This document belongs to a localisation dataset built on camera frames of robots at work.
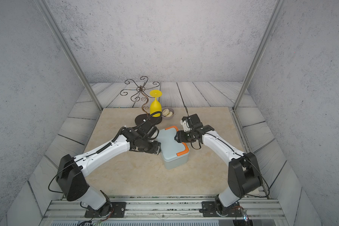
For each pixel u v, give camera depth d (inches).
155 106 35.7
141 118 44.1
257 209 29.3
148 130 25.1
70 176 16.5
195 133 24.6
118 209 28.6
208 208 28.8
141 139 23.3
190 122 27.0
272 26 29.8
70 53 34.4
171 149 32.0
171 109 45.1
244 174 17.2
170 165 31.0
